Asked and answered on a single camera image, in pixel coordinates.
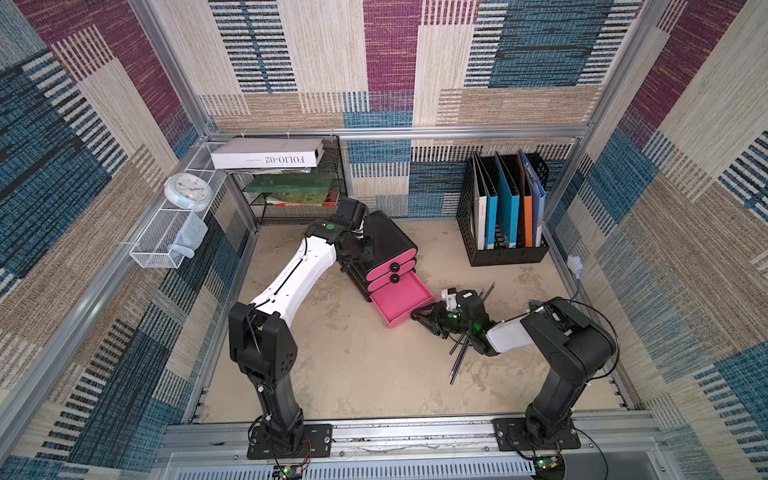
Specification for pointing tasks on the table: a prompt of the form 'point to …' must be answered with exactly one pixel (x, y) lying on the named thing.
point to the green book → (291, 183)
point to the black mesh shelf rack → (268, 214)
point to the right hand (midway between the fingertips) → (413, 311)
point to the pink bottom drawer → (398, 301)
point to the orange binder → (526, 219)
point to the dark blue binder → (537, 191)
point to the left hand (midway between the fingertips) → (367, 250)
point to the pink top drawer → (393, 265)
